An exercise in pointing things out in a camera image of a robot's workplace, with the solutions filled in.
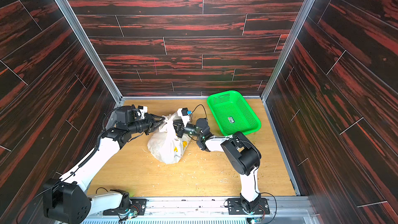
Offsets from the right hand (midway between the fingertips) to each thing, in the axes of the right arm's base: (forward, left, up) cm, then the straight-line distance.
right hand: (169, 120), depth 80 cm
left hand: (-2, +1, +3) cm, 4 cm away
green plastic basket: (+26, -39, -23) cm, 53 cm away
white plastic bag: (-12, +1, -4) cm, 13 cm away
